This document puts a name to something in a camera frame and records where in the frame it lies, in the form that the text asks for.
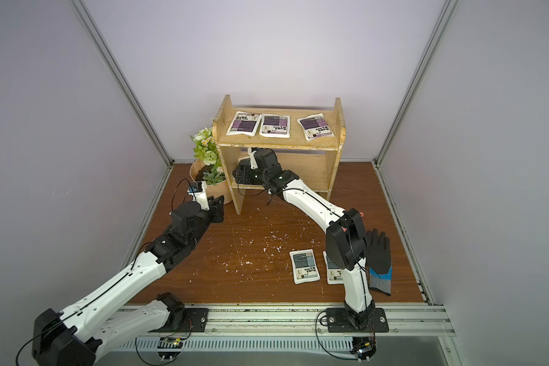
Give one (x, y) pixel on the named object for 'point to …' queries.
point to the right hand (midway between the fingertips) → (241, 165)
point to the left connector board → (169, 348)
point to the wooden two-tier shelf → (313, 162)
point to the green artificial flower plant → (207, 150)
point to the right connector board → (364, 347)
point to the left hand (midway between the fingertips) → (222, 196)
